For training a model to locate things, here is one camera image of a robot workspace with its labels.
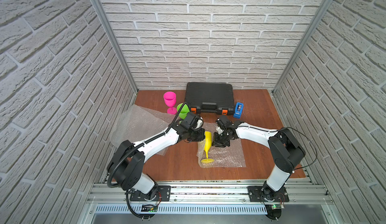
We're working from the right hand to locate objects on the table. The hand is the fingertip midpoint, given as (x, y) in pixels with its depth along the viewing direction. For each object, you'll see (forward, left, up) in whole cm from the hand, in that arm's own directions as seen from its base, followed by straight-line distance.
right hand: (214, 144), depth 89 cm
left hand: (+1, +4, +9) cm, 10 cm away
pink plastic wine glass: (+28, +27, +13) cm, 41 cm away
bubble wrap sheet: (-8, -9, -1) cm, 11 cm away
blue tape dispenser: (+24, -21, +2) cm, 32 cm away
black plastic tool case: (+34, -1, +4) cm, 35 cm away
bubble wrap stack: (+19, +47, 0) cm, 50 cm away
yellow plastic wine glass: (-1, +4, +4) cm, 6 cm away
